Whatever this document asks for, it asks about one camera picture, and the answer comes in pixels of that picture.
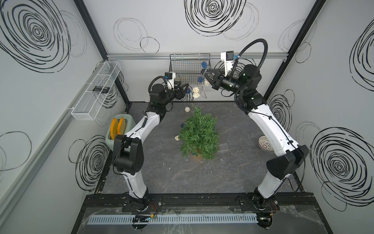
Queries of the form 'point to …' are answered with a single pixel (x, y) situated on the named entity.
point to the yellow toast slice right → (121, 128)
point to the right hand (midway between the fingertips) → (203, 71)
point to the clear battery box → (224, 146)
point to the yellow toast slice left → (114, 128)
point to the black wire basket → (187, 67)
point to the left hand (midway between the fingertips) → (184, 83)
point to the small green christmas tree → (199, 136)
